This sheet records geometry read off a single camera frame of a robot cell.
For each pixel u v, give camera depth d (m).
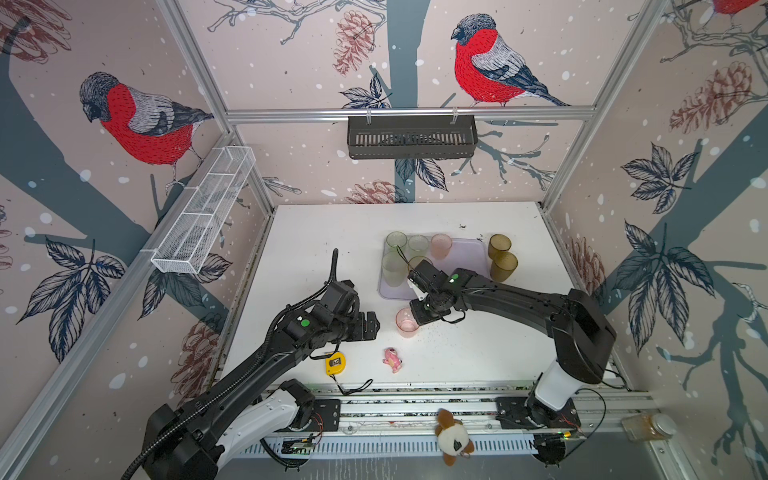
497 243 1.02
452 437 0.68
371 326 0.69
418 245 1.01
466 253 1.06
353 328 0.68
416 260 0.96
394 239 1.04
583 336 0.45
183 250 0.70
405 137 1.06
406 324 0.88
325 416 0.73
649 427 0.65
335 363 0.80
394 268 0.92
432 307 0.71
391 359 0.80
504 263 0.99
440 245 1.03
